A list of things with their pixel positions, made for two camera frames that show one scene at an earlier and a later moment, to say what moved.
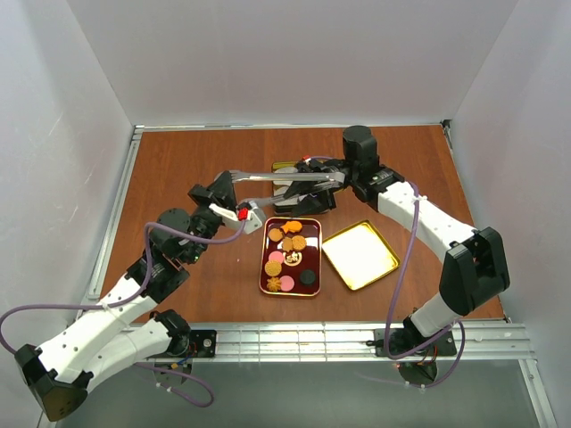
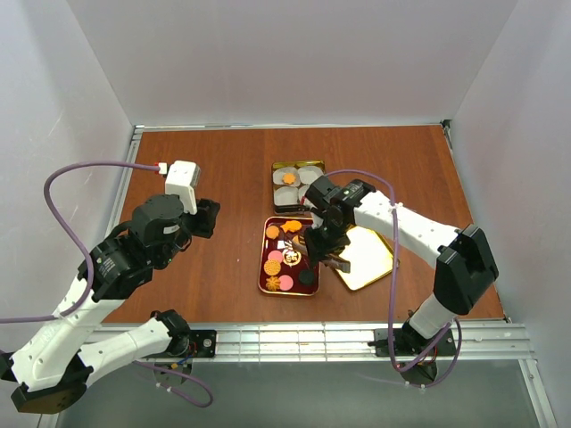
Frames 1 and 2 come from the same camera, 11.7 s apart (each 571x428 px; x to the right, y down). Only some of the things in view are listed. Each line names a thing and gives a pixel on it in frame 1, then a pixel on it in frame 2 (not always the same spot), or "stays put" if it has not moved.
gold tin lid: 360,255 stays put
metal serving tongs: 333,178 to 299,244
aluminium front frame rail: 330,342 stays put
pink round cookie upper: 276,255 stays put
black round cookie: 307,276 stays put
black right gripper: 332,179 to 318,245
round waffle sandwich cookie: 299,242 stays put
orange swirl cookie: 274,283 stays put
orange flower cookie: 287,243 to 289,178
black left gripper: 207,196 to 206,218
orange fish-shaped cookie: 292,226 stays put
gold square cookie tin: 279,187 stays put
